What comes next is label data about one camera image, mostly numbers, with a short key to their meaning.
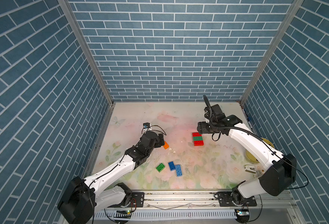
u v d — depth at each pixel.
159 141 0.65
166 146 0.93
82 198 0.39
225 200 0.74
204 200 0.75
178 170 0.85
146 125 0.72
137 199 0.73
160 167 0.85
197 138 0.95
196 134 0.96
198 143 0.93
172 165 0.85
